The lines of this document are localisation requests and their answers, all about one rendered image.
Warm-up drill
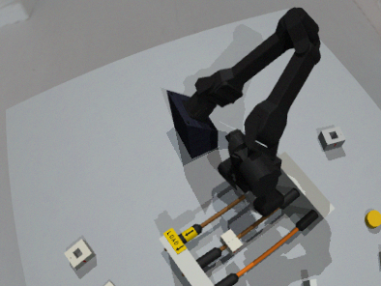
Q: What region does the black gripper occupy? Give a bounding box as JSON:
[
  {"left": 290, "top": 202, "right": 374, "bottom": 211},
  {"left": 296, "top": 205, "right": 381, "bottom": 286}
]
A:
[{"left": 218, "top": 158, "right": 284, "bottom": 217}]

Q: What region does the yellow cylinder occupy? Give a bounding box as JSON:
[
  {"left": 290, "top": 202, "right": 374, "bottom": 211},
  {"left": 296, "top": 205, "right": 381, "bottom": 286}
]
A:
[{"left": 365, "top": 211, "right": 381, "bottom": 228}]

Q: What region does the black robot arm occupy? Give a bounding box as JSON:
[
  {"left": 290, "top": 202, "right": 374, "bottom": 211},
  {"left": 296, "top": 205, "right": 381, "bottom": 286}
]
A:
[{"left": 182, "top": 7, "right": 321, "bottom": 197}]

